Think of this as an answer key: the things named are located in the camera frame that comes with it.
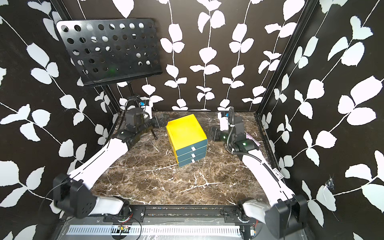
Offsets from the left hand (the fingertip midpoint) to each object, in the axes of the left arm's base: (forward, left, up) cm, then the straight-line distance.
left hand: (164, 112), depth 78 cm
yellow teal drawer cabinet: (-14, -13, -8) cm, 20 cm away
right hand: (-9, -23, -4) cm, 25 cm away
